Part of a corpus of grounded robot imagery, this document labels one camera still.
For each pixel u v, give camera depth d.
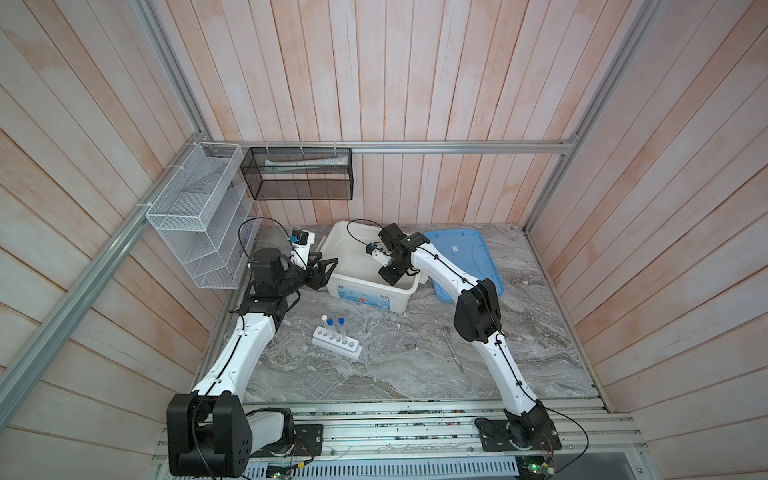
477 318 0.63
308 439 0.73
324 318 0.78
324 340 0.86
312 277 0.70
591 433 0.76
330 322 0.78
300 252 0.69
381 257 0.92
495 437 0.73
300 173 1.05
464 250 1.15
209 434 0.39
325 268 0.72
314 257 0.79
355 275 0.86
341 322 0.78
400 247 0.76
